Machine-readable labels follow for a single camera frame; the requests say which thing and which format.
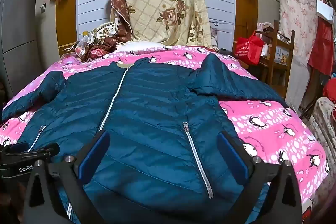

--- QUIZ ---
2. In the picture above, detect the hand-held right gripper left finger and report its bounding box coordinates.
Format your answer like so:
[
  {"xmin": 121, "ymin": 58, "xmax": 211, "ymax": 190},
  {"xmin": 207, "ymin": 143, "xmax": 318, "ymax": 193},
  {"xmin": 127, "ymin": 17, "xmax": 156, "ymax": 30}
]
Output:
[{"xmin": 22, "ymin": 130, "xmax": 111, "ymax": 224}]

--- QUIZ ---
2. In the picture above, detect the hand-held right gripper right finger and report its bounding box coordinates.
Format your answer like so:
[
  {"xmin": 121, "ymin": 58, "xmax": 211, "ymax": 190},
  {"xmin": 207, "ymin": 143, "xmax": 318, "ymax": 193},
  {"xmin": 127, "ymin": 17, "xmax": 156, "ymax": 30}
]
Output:
[{"xmin": 217, "ymin": 132, "xmax": 311, "ymax": 224}]

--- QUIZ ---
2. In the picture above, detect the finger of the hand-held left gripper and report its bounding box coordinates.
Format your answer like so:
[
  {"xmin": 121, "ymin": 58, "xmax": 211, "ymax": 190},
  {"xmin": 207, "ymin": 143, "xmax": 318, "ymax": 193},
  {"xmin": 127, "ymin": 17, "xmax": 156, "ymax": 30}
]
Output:
[{"xmin": 28, "ymin": 143, "xmax": 60, "ymax": 157}]

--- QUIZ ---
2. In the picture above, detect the teal puffer jacket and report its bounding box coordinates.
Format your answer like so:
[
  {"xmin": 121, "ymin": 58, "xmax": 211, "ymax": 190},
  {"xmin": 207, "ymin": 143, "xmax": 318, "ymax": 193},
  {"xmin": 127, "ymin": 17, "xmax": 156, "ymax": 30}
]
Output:
[{"xmin": 1, "ymin": 55, "xmax": 289, "ymax": 224}]

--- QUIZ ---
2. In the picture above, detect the pink penguin print blanket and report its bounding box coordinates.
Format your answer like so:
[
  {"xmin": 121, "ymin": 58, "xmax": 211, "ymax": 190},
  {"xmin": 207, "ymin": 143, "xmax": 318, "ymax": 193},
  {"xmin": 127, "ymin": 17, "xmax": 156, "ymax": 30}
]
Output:
[{"xmin": 0, "ymin": 45, "xmax": 332, "ymax": 217}]

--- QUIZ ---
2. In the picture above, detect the pale floral cloth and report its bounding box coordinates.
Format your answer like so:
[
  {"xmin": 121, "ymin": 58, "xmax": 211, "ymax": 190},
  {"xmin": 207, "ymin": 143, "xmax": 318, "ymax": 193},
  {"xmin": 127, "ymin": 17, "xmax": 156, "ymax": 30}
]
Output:
[{"xmin": 306, "ymin": 97, "xmax": 336, "ymax": 170}]

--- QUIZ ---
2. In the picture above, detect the red shopping bag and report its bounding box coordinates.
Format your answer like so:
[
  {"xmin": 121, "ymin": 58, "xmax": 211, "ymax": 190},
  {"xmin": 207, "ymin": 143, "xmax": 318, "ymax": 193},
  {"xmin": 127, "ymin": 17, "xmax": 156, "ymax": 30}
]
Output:
[{"xmin": 233, "ymin": 31, "xmax": 265, "ymax": 66}]

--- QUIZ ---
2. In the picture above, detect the clear plastic bag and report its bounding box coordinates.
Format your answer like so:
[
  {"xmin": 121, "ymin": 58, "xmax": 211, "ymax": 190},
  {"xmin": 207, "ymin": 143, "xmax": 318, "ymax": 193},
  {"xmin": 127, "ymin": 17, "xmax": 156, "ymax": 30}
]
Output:
[{"xmin": 75, "ymin": 35, "xmax": 93, "ymax": 57}]

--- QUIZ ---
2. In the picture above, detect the wooden chair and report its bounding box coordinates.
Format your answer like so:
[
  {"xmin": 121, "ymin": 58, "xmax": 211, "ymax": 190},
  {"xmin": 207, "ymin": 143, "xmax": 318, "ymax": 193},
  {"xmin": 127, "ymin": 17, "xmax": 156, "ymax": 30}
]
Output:
[{"xmin": 256, "ymin": 20, "xmax": 296, "ymax": 99}]

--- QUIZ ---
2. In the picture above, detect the red fabric bundle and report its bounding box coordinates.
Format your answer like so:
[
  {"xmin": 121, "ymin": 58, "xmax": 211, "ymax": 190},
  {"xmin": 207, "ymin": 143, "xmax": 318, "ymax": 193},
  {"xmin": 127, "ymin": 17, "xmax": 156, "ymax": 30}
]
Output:
[{"xmin": 322, "ymin": 77, "xmax": 336, "ymax": 104}]

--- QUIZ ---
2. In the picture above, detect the white pillow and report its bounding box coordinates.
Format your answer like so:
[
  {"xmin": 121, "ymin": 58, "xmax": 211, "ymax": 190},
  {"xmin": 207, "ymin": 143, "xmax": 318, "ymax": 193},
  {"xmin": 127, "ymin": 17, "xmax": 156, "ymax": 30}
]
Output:
[{"xmin": 114, "ymin": 41, "xmax": 173, "ymax": 53}]

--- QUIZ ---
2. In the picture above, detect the grey refrigerator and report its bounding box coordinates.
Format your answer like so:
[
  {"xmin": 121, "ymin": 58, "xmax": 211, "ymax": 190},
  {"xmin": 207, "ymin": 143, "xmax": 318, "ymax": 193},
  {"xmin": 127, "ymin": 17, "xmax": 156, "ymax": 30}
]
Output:
[{"xmin": 0, "ymin": 0, "xmax": 57, "ymax": 102}]

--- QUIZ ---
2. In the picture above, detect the brown floral cloth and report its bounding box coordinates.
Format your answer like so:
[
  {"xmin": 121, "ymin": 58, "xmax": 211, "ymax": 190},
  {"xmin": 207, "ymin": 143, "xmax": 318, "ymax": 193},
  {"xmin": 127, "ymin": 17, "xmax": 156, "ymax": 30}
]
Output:
[{"xmin": 78, "ymin": 0, "xmax": 132, "ymax": 62}]

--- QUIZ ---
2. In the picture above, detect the red hanging garment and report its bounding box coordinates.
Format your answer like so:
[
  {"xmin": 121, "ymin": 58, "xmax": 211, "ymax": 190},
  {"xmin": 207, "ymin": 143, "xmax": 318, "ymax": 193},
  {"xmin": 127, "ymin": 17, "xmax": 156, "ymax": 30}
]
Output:
[{"xmin": 308, "ymin": 14, "xmax": 336, "ymax": 76}]

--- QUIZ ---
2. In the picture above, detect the pink floral hanging quilt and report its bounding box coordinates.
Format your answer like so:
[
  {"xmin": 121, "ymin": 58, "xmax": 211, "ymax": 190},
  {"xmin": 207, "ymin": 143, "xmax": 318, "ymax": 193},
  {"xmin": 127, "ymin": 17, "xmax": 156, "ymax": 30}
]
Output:
[{"xmin": 277, "ymin": 0, "xmax": 320, "ymax": 75}]

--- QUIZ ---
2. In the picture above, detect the white paper sheet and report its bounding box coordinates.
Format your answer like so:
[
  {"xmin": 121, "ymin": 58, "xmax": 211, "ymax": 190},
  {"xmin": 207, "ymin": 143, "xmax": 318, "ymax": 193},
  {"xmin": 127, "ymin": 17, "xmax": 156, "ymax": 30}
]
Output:
[{"xmin": 316, "ymin": 0, "xmax": 335, "ymax": 21}]

